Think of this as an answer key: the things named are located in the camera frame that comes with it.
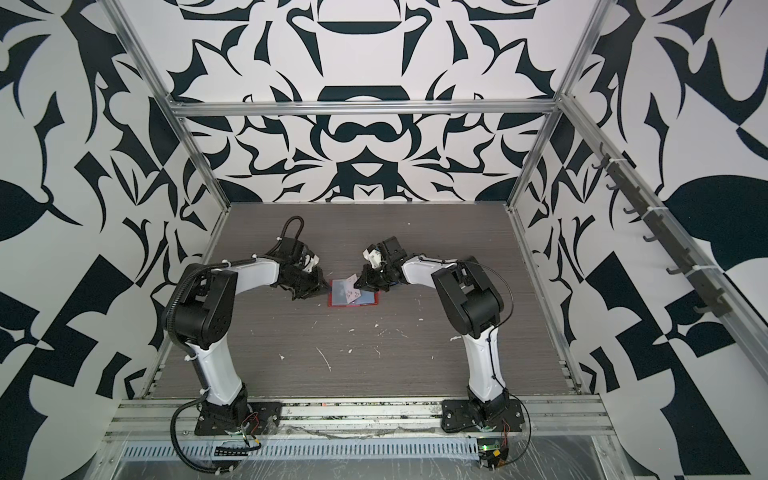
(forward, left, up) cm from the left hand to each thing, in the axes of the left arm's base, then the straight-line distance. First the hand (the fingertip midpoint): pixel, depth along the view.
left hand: (332, 284), depth 96 cm
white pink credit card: (-4, -7, 0) cm, 7 cm away
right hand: (-1, -8, +2) cm, 8 cm away
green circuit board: (-45, -40, -2) cm, 60 cm away
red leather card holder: (-4, -2, -2) cm, 4 cm away
